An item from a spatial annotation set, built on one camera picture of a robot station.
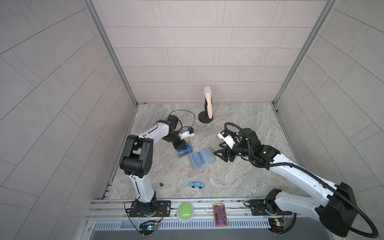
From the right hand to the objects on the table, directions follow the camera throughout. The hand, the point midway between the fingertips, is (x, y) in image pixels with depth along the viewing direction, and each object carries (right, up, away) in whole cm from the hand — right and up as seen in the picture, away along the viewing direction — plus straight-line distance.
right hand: (217, 151), depth 74 cm
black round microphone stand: (-6, +17, +33) cm, 37 cm away
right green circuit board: (+27, -32, -6) cm, 43 cm away
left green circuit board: (-31, -32, -8) cm, 45 cm away
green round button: (-15, -28, -4) cm, 32 cm away
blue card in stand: (-18, -4, +14) cm, 23 cm away
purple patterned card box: (+1, -28, -5) cm, 29 cm away
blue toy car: (-10, -18, +3) cm, 21 cm away
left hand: (-16, 0, +17) cm, 24 cm away
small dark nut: (-29, -19, +5) cm, 35 cm away
